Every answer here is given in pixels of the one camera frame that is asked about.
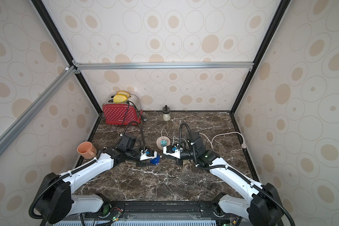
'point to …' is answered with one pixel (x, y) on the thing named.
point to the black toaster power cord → (143, 118)
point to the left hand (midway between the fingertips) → (156, 156)
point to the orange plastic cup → (87, 150)
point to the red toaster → (121, 114)
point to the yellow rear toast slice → (125, 92)
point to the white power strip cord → (243, 145)
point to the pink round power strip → (158, 143)
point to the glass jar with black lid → (166, 113)
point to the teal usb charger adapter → (164, 143)
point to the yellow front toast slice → (119, 98)
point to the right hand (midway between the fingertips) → (163, 157)
